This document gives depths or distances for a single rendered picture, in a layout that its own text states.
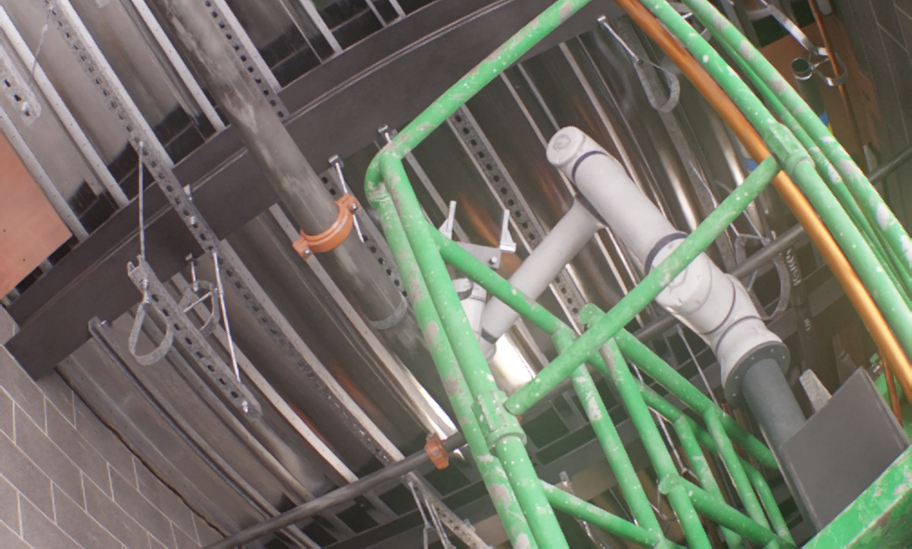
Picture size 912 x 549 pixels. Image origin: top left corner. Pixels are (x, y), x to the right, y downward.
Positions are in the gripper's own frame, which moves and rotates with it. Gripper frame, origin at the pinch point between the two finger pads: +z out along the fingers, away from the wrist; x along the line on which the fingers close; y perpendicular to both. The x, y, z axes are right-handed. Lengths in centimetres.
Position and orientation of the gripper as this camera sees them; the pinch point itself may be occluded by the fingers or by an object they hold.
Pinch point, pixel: (478, 213)
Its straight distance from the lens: 327.2
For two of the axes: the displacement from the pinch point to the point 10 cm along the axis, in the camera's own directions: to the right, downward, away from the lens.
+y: 1.7, -1.4, -9.7
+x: -9.8, -1.5, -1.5
